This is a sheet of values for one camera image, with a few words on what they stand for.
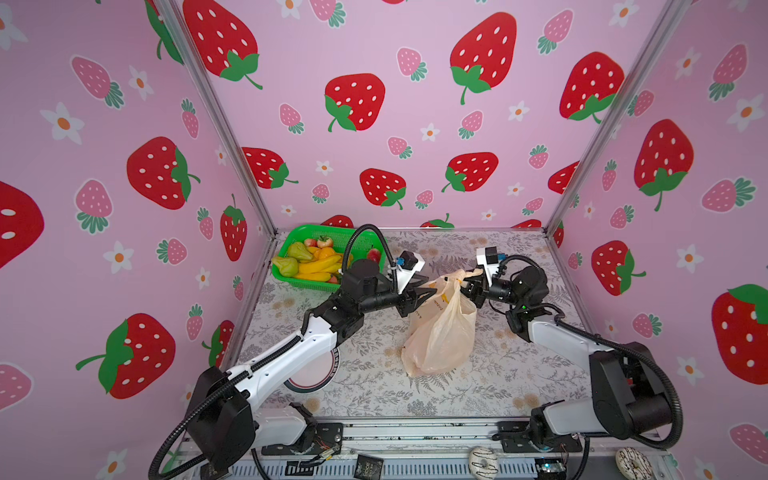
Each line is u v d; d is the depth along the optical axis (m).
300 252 1.03
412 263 0.60
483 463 0.70
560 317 0.66
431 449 0.73
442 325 0.70
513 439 0.73
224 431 0.39
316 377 0.83
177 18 0.68
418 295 0.64
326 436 0.74
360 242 1.20
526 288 0.63
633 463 0.69
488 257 0.65
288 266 0.98
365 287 0.57
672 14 0.69
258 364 0.44
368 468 0.69
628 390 0.43
